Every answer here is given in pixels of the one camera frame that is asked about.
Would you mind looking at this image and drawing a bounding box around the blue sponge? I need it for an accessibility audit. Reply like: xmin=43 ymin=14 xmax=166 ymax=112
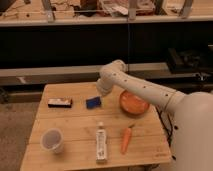
xmin=86 ymin=96 xmax=101 ymax=109

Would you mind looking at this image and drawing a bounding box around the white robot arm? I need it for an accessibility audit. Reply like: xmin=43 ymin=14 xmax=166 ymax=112
xmin=97 ymin=60 xmax=213 ymax=171

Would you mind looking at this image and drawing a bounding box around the orange ceramic plate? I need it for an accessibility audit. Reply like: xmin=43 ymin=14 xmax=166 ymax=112
xmin=119 ymin=91 xmax=150 ymax=116

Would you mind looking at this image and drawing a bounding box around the translucent plastic cup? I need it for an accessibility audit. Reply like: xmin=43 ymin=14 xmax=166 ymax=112
xmin=40 ymin=128 xmax=63 ymax=154

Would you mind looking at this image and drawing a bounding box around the dark rectangular box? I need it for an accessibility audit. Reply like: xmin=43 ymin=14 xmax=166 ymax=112
xmin=48 ymin=98 xmax=72 ymax=108

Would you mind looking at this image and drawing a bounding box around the orange carrot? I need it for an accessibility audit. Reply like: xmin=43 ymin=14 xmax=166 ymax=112
xmin=121 ymin=124 xmax=134 ymax=154

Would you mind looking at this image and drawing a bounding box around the wooden table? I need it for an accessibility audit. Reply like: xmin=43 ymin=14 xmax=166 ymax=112
xmin=20 ymin=82 xmax=171 ymax=171

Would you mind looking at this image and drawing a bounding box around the white tube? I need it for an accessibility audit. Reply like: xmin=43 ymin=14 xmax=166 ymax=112
xmin=96 ymin=122 xmax=107 ymax=163

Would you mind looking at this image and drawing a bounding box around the black vertical cable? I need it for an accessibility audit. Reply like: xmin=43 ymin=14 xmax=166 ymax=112
xmin=126 ymin=19 xmax=131 ymax=76

